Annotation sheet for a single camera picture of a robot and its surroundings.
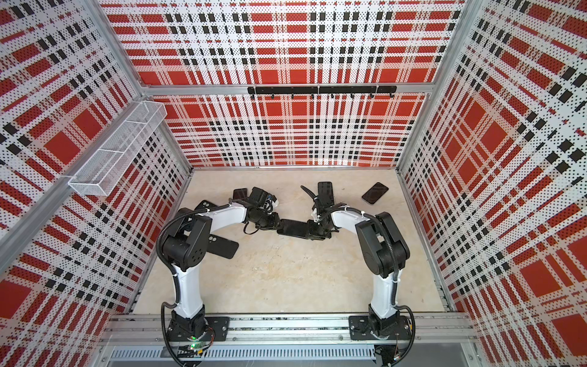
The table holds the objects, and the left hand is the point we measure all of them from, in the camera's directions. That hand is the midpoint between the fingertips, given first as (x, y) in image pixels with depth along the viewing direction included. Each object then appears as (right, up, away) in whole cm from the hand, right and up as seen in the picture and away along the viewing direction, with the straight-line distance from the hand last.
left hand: (281, 229), depth 97 cm
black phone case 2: (+5, 0, +3) cm, 6 cm away
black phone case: (-38, +10, +10) cm, 40 cm away
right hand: (+12, -4, -4) cm, 13 cm away
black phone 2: (+46, +16, +18) cm, 52 cm away
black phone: (-23, +15, +19) cm, 33 cm away
